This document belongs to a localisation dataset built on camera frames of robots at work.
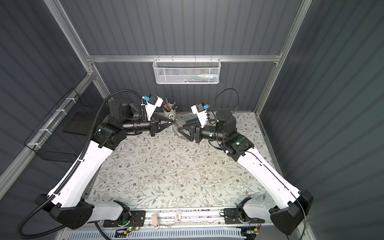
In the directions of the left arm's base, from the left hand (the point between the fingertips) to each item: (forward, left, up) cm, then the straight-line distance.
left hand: (174, 121), depth 60 cm
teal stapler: (+35, -8, -39) cm, 53 cm away
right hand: (-3, -3, -3) cm, 5 cm away
